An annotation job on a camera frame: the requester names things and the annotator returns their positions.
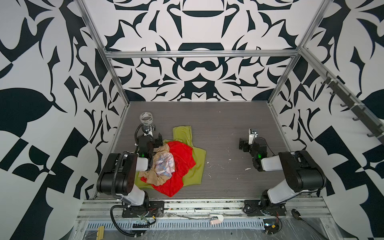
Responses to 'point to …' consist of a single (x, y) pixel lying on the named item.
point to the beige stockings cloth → (151, 176)
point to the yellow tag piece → (100, 232)
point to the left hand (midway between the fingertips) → (151, 131)
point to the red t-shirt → (183, 159)
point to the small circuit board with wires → (271, 226)
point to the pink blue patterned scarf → (165, 164)
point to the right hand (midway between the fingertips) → (250, 136)
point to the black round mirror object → (296, 214)
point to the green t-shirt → (192, 177)
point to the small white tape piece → (219, 220)
